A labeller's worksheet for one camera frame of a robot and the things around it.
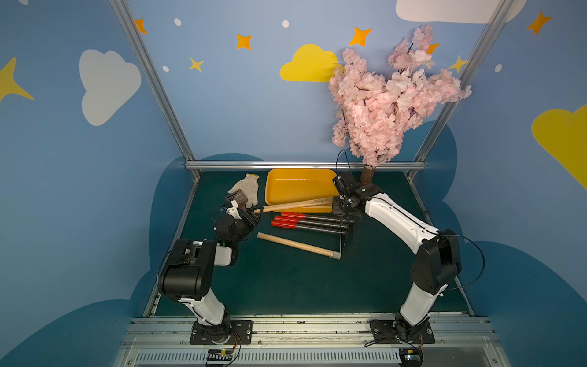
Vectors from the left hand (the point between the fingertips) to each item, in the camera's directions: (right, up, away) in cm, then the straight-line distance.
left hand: (261, 207), depth 92 cm
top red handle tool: (+22, -5, +10) cm, 24 cm away
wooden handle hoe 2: (+5, 0, 0) cm, 5 cm away
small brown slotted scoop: (-14, +4, +19) cm, 24 cm away
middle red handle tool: (+15, -6, +10) cm, 19 cm away
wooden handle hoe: (+16, -16, +2) cm, 23 cm away
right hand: (+33, +1, -2) cm, 33 cm away
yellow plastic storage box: (+8, +9, +21) cm, 24 cm away
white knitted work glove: (-10, +9, +24) cm, 28 cm away
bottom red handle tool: (+10, -8, +9) cm, 16 cm away
